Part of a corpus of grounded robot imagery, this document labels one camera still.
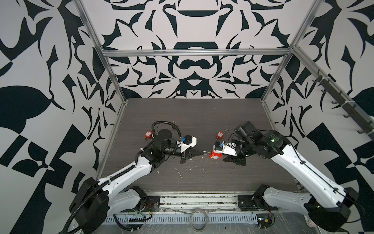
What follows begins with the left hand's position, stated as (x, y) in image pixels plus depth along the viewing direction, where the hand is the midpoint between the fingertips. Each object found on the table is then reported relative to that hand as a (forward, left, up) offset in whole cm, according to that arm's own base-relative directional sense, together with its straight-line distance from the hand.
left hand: (204, 149), depth 67 cm
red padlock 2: (+21, -15, -22) cm, 34 cm away
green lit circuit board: (-25, -28, -26) cm, 46 cm away
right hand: (-1, -10, -3) cm, 10 cm away
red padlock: (-3, -4, -1) cm, 5 cm away
